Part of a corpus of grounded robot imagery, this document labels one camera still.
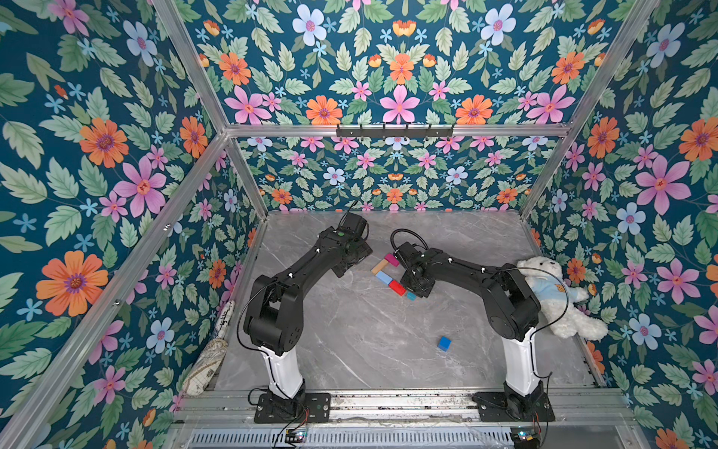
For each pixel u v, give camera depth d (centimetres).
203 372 78
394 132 93
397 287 94
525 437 71
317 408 74
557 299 85
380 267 102
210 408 75
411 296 92
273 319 48
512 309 53
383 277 99
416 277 72
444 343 85
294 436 72
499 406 71
